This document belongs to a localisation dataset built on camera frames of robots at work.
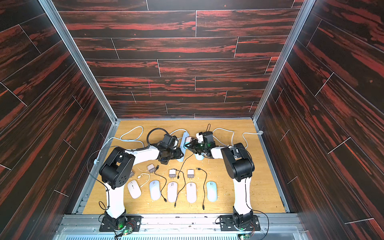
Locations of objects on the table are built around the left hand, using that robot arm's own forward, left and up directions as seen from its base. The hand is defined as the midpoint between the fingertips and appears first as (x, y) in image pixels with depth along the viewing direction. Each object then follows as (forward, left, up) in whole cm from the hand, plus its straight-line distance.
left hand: (183, 154), depth 98 cm
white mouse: (-24, +14, +1) cm, 28 cm away
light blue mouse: (-2, -11, +1) cm, 11 cm away
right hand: (+7, -3, +3) cm, 8 cm away
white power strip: (+14, -1, +3) cm, 15 cm away
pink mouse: (-23, -6, 0) cm, 23 cm away
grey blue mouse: (-24, -18, 0) cm, 29 cm away
